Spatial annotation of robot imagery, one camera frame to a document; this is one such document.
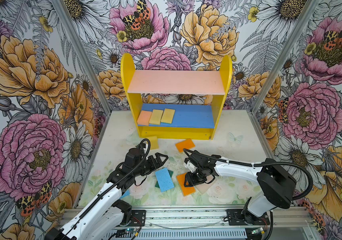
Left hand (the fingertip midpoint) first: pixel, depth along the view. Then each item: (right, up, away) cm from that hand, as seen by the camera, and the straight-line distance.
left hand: (163, 165), depth 77 cm
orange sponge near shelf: (+14, +7, +25) cm, 30 cm away
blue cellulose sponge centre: (0, -10, +6) cm, 12 cm away
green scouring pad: (+3, -8, +11) cm, 14 cm away
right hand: (+14, -14, +3) cm, 20 cm away
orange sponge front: (+12, -15, +4) cm, 20 cm away
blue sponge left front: (-19, -16, +4) cm, 25 cm away
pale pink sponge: (+22, -15, +8) cm, 28 cm away
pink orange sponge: (-13, +25, +17) cm, 33 cm away
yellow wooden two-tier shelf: (+22, +42, +39) cm, 62 cm away
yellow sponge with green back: (-6, +25, +19) cm, 32 cm away
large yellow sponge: (+2, +26, +20) cm, 33 cm away
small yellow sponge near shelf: (-7, +8, +17) cm, 20 cm away
